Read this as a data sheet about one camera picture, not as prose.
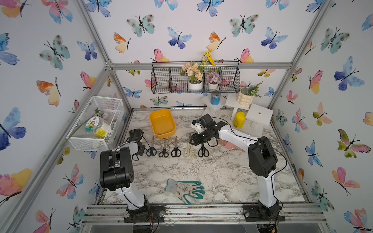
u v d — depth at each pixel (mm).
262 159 522
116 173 481
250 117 959
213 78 887
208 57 821
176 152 959
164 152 962
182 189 808
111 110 792
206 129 725
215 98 984
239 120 996
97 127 632
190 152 959
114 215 753
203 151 962
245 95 863
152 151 977
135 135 795
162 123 1107
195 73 804
